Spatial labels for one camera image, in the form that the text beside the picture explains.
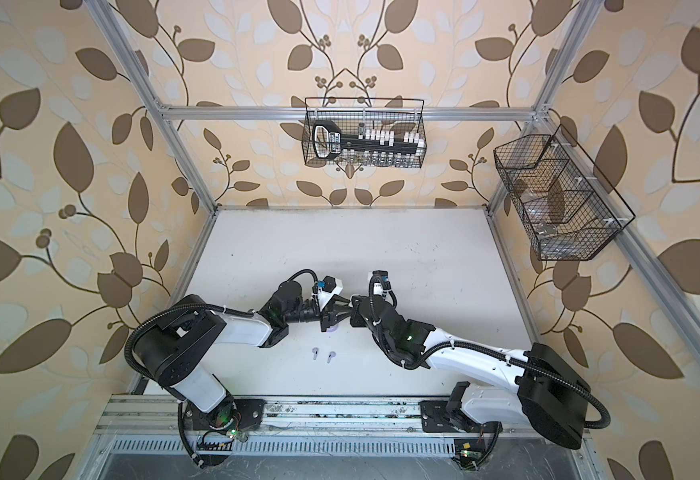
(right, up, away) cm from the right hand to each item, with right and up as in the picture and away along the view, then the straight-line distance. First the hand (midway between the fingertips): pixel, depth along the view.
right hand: (353, 302), depth 80 cm
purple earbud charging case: (-5, -6, -3) cm, 9 cm away
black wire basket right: (+54, +23, -5) cm, 59 cm away
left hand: (+1, -1, +1) cm, 2 cm away
